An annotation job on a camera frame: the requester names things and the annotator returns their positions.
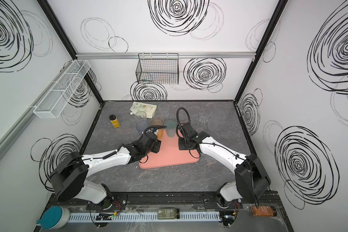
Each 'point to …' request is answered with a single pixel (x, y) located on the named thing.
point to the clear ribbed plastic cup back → (164, 109)
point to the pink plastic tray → (169, 154)
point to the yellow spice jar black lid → (114, 121)
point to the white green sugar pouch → (148, 109)
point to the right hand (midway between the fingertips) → (179, 145)
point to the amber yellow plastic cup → (158, 122)
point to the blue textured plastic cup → (141, 125)
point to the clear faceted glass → (141, 116)
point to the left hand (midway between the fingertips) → (158, 140)
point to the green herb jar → (168, 213)
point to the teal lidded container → (54, 217)
